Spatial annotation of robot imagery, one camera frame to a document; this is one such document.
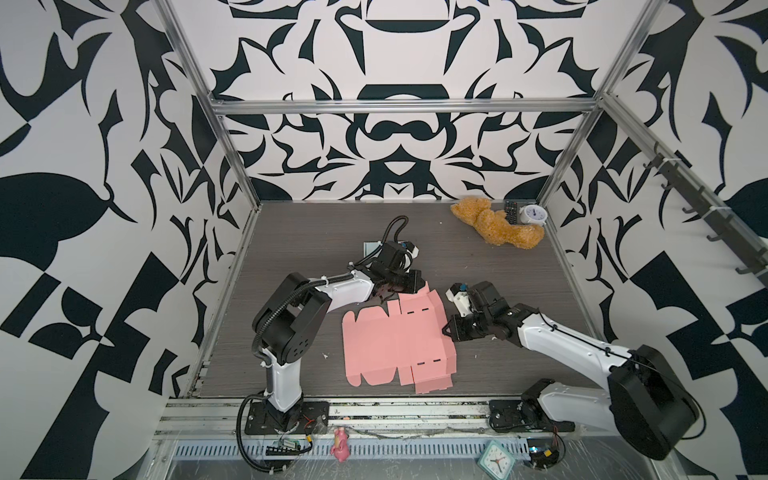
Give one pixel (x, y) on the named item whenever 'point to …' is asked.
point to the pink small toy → (341, 447)
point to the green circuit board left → (283, 447)
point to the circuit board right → (546, 453)
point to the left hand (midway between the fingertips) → (429, 278)
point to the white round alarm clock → (533, 214)
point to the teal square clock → (497, 460)
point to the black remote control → (511, 211)
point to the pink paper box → (410, 338)
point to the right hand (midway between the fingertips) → (443, 329)
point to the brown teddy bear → (492, 225)
